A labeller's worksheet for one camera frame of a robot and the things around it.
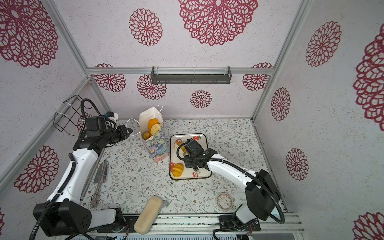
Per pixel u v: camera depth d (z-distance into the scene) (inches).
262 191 17.1
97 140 21.5
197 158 24.2
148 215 28.8
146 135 35.4
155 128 35.3
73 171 17.6
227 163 20.3
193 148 25.0
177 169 34.9
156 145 33.3
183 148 26.4
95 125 22.3
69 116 30.3
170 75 36.4
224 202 32.1
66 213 15.0
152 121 38.1
